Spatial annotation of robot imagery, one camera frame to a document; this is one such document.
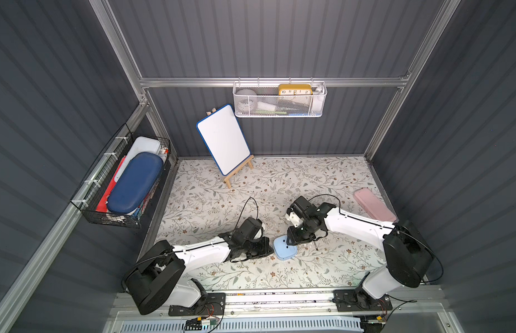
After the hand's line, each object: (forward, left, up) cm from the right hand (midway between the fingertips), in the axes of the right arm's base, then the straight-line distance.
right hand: (293, 240), depth 84 cm
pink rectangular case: (+18, -39, -3) cm, 44 cm away
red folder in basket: (0, +64, +25) cm, 69 cm away
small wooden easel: (+42, +21, +3) cm, 47 cm away
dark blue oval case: (+8, +55, +28) cm, 62 cm away
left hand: (-6, +7, -1) cm, 9 cm away
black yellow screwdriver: (-2, -10, -5) cm, 12 cm away
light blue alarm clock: (-4, +5, -2) cm, 6 cm away
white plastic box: (+25, +60, +29) cm, 71 cm away
